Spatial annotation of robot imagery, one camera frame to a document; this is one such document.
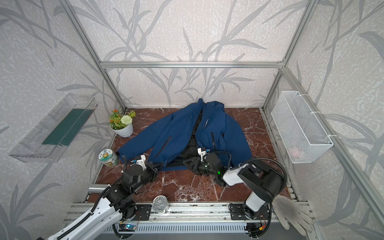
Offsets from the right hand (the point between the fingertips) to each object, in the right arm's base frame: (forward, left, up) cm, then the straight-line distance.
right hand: (184, 160), depth 81 cm
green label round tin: (+3, +45, -2) cm, 45 cm away
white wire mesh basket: (-1, -51, +25) cm, 57 cm away
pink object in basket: (0, -55, +10) cm, 56 cm away
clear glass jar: (-21, +11, -5) cm, 24 cm away
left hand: (-1, +9, +3) cm, 9 cm away
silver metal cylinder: (-13, +45, -5) cm, 47 cm away
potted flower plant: (+23, +42, +4) cm, 48 cm away
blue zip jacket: (+17, +11, -9) cm, 22 cm away
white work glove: (-23, -53, -10) cm, 59 cm away
